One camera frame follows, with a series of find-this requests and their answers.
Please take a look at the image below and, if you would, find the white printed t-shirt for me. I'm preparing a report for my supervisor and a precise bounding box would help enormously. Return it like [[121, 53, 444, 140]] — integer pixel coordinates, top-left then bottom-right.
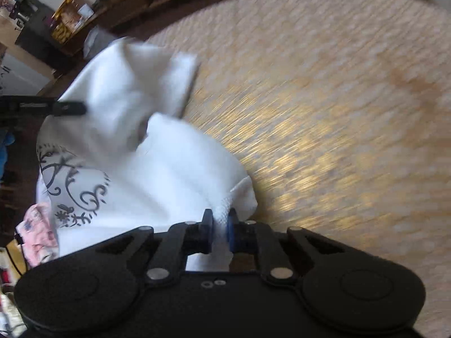
[[37, 38, 257, 272]]

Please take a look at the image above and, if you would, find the pink floral cloth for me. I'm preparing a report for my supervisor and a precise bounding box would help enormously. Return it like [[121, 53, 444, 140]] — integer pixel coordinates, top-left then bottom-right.
[[17, 203, 59, 268]]

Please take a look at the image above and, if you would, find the gold floral lace tablecloth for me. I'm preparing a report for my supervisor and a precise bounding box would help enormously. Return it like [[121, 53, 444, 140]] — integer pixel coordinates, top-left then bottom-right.
[[150, 0, 450, 337]]

